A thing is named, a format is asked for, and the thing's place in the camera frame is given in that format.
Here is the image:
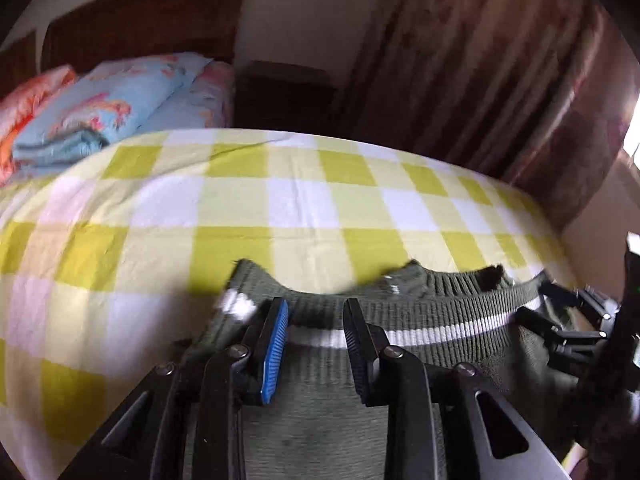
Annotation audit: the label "pink floral curtain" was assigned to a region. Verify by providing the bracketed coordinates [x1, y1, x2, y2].
[335, 0, 632, 228]

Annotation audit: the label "pink floral pillow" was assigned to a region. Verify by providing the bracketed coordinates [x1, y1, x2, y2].
[140, 61, 236, 133]

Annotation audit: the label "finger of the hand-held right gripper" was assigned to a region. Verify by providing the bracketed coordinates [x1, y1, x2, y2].
[515, 306, 601, 347]
[537, 280, 617, 322]

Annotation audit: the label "blue floral quilt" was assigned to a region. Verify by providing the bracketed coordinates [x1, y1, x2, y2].
[12, 51, 216, 166]

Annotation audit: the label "narrow wooden headboard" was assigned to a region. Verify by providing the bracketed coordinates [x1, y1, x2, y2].
[0, 30, 38, 98]

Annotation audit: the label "wide wooden headboard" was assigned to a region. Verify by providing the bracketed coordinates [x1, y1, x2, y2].
[41, 0, 252, 73]

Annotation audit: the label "yellow checked bed sheet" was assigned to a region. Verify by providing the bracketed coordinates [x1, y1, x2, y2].
[0, 127, 581, 480]

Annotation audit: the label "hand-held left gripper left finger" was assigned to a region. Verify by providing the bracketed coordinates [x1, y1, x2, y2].
[57, 297, 291, 480]

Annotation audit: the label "green knit sweater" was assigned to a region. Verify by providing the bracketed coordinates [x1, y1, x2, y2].
[172, 259, 601, 480]

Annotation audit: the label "window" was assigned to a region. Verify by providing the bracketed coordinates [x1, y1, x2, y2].
[622, 95, 640, 166]

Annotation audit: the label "dark wooden nightstand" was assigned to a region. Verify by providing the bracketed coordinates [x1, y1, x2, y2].
[234, 60, 338, 133]

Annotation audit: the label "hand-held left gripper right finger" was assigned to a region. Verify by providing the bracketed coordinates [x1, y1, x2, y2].
[343, 297, 573, 480]

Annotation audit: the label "orange floral pillow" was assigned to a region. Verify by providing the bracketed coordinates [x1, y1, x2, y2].
[0, 64, 78, 183]

